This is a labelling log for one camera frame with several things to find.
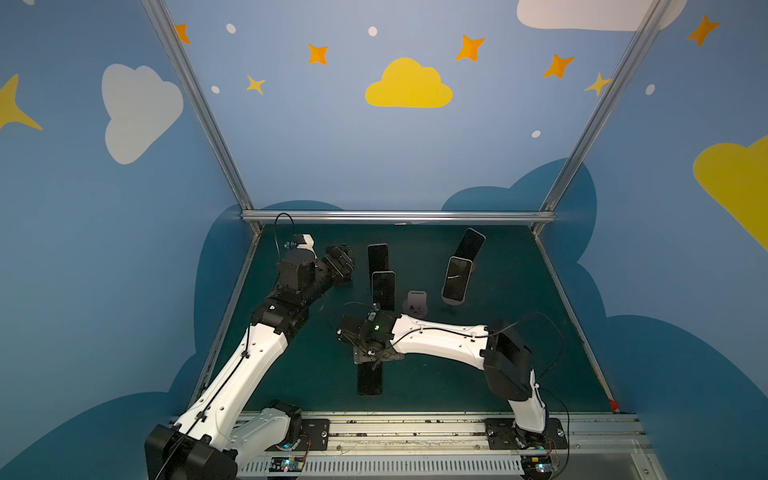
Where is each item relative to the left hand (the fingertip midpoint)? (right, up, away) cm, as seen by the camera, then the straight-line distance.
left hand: (350, 257), depth 74 cm
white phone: (+32, -7, +22) cm, 40 cm away
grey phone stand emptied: (+18, -16, +20) cm, 32 cm away
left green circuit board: (-15, -50, -4) cm, 52 cm away
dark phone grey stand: (+4, -37, +12) cm, 39 cm away
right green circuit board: (+46, -51, -3) cm, 69 cm away
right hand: (+5, -26, +8) cm, 28 cm away
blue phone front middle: (+8, -12, +30) cm, 33 cm away
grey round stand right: (+31, -15, +23) cm, 41 cm away
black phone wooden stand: (+36, +4, +21) cm, 42 cm away
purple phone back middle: (+6, -1, +24) cm, 24 cm away
